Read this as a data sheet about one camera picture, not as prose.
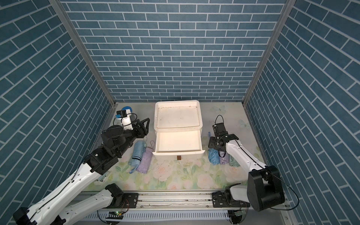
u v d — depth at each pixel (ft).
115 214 2.37
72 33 2.60
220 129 2.28
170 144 2.56
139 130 1.95
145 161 2.78
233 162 2.77
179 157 2.32
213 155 2.77
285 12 2.39
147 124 3.09
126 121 1.90
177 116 2.69
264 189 1.36
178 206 2.40
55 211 1.32
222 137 2.00
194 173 2.73
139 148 2.79
